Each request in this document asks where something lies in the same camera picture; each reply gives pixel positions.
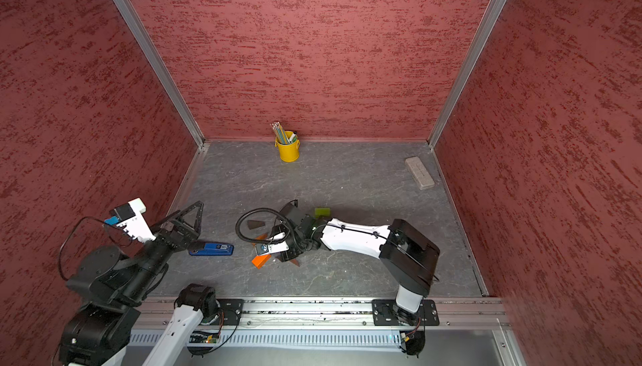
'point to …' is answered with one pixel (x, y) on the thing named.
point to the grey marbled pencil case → (420, 173)
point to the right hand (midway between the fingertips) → (277, 245)
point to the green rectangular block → (324, 211)
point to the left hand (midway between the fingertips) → (194, 214)
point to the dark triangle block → (253, 223)
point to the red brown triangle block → (295, 261)
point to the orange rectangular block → (259, 261)
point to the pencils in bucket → (281, 134)
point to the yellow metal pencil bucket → (288, 152)
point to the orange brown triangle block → (262, 236)
